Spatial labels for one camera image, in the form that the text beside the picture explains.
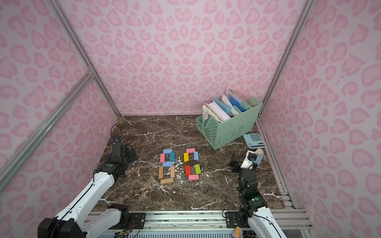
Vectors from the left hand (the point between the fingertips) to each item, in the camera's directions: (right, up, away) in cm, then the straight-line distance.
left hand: (123, 151), depth 83 cm
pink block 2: (+37, -2, +16) cm, 40 cm away
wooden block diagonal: (+26, -14, +7) cm, 30 cm away
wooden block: (+20, -14, +6) cm, 25 cm away
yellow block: (+34, -6, +12) cm, 37 cm away
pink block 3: (+39, -16, +3) cm, 42 cm away
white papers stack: (+49, +24, +5) cm, 55 cm away
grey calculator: (+80, +4, +18) cm, 82 cm away
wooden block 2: (+24, -18, +3) cm, 30 cm away
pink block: (+19, -6, +12) cm, 23 cm away
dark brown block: (+38, -9, +10) cm, 40 cm away
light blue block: (+22, -3, +15) cm, 27 cm away
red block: (+36, -13, +7) cm, 39 cm away
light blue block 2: (+23, -10, +10) cm, 27 cm away
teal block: (+25, -6, +13) cm, 29 cm away
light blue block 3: (+41, -5, +12) cm, 43 cm away
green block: (+42, -13, +7) cm, 44 cm away
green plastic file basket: (+54, +9, +4) cm, 54 cm away
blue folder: (+66, +29, +12) cm, 73 cm away
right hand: (+64, -1, -4) cm, 64 cm away
